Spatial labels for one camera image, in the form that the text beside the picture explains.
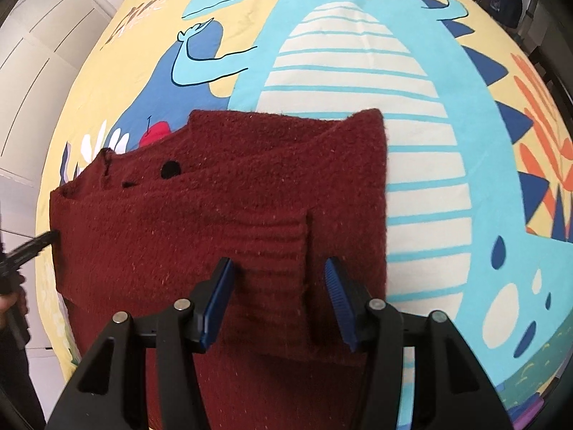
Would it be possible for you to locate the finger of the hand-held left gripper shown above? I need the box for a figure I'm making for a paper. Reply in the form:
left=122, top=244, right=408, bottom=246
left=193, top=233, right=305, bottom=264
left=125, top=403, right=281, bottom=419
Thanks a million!
left=6, top=230, right=60, bottom=270

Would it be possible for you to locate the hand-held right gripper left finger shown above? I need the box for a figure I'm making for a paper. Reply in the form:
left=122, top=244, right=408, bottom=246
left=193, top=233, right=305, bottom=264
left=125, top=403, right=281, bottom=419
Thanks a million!
left=45, top=257, right=236, bottom=430

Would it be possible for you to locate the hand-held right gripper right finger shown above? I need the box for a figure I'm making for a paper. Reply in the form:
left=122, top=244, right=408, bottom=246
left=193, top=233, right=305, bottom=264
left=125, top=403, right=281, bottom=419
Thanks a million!
left=324, top=257, right=515, bottom=430

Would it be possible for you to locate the dark red knit sweater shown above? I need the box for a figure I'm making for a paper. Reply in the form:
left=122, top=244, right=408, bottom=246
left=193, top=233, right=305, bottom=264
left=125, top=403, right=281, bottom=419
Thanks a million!
left=48, top=108, right=391, bottom=430

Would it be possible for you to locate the person's left hand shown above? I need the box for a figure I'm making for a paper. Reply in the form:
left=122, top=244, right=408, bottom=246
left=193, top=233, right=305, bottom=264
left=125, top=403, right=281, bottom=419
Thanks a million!
left=0, top=293, right=21, bottom=325

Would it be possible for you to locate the yellow dinosaur print bedsheet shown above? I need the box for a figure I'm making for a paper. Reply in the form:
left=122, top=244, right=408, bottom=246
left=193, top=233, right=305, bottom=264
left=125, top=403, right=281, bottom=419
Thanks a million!
left=33, top=0, right=573, bottom=430

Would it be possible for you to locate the white wardrobe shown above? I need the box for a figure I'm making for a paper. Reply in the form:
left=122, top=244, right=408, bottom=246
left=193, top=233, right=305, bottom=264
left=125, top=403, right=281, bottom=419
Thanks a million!
left=0, top=0, right=135, bottom=368

